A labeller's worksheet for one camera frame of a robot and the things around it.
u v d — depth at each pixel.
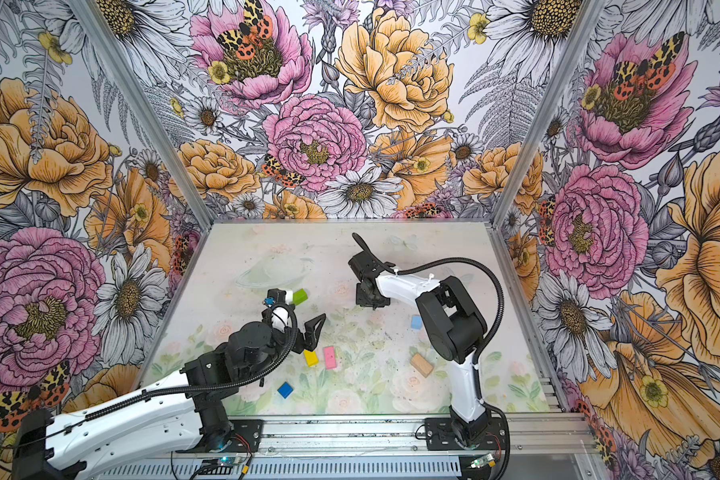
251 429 0.75
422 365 0.83
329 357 0.87
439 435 0.74
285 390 0.81
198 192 1.15
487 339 0.52
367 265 0.79
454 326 0.52
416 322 0.94
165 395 0.49
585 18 0.72
